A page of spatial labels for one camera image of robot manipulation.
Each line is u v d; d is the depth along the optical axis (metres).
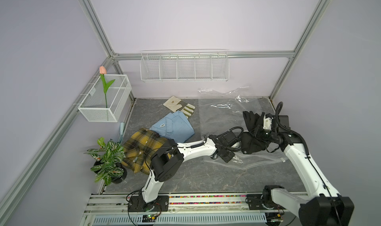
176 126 1.03
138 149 0.89
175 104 1.17
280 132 0.58
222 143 0.67
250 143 0.75
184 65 1.00
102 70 0.79
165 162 0.49
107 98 0.79
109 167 0.64
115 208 0.74
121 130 1.05
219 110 1.12
